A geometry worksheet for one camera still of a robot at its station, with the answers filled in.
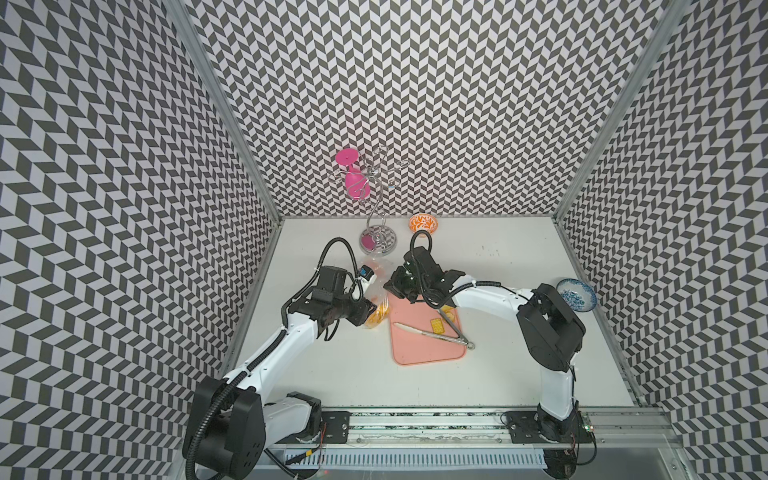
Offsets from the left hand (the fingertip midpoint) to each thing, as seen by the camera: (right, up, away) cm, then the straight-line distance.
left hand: (365, 295), depth 79 cm
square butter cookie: (+24, -7, +14) cm, 28 cm away
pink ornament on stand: (-7, +36, +36) cm, 51 cm away
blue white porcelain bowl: (+67, -3, +16) cm, 69 cm away
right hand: (+2, -1, +6) cm, 6 cm away
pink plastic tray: (+12, -16, +6) cm, 21 cm away
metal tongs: (+26, -14, +6) cm, 30 cm away
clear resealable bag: (+3, -1, +8) cm, 9 cm away
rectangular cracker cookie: (+21, -12, +11) cm, 26 cm away
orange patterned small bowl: (+19, +22, +36) cm, 46 cm away
